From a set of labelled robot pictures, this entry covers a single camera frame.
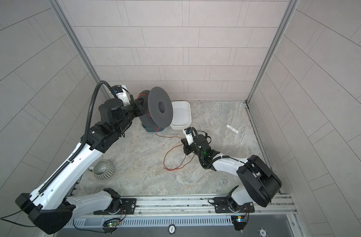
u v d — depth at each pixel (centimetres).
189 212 71
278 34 80
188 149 75
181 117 107
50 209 37
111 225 64
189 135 73
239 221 68
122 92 55
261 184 42
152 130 99
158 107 65
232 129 99
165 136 96
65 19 75
